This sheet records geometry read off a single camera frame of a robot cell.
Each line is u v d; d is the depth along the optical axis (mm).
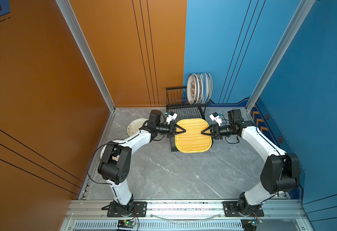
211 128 746
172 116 810
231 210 725
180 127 802
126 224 706
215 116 781
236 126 634
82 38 808
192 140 779
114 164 479
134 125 1077
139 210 738
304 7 698
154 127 725
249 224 698
